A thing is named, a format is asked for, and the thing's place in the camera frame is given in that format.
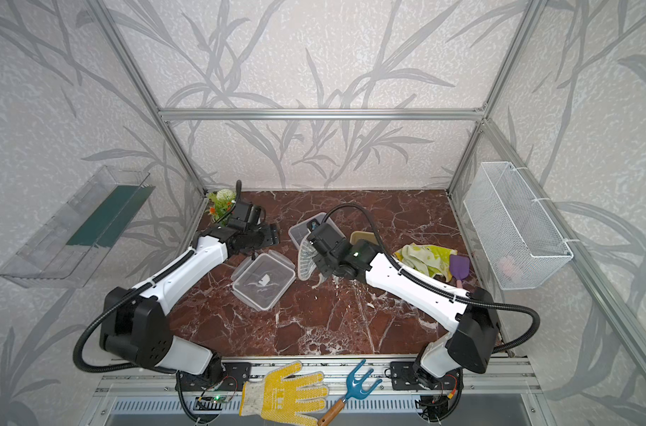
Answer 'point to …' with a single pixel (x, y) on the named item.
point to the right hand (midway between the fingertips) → (322, 254)
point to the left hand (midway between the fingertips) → (270, 237)
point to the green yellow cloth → (428, 260)
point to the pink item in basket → (507, 267)
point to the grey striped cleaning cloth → (306, 264)
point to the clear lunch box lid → (261, 281)
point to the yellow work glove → (284, 399)
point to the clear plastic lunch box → (298, 232)
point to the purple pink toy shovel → (460, 268)
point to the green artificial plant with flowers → (221, 202)
